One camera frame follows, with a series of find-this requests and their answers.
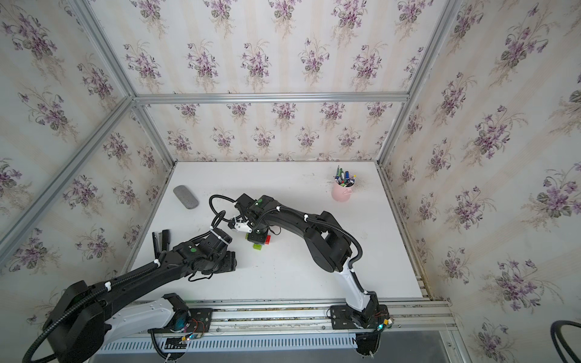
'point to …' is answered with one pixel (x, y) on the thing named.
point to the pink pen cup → (341, 193)
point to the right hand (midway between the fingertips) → (261, 235)
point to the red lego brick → (268, 238)
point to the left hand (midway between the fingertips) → (232, 265)
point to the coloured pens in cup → (343, 178)
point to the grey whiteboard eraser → (185, 197)
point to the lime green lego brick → (257, 246)
